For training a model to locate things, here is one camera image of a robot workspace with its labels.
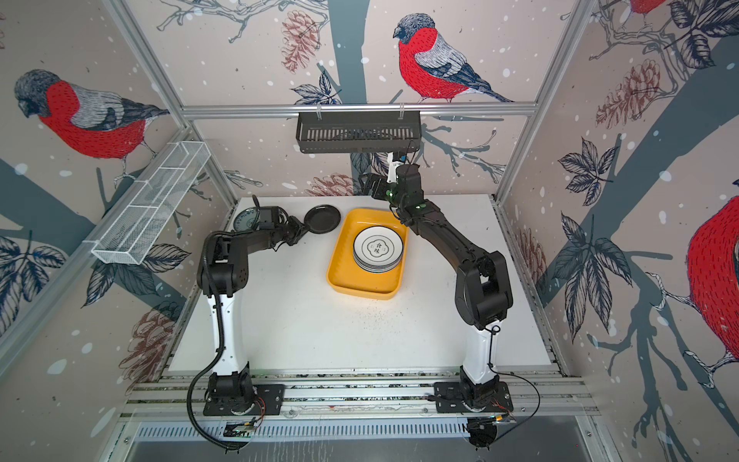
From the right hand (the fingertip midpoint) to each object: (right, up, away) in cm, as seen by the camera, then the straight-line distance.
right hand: (371, 176), depth 87 cm
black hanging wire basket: (-18, +16, +7) cm, 25 cm away
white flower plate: (+2, -24, +13) cm, 28 cm away
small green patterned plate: (-51, -14, +27) cm, 59 cm away
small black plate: (-21, -13, +29) cm, 38 cm away
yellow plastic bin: (-10, -34, +12) cm, 37 cm away
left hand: (-23, -13, +22) cm, 35 cm away
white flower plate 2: (+2, -29, +8) cm, 30 cm away
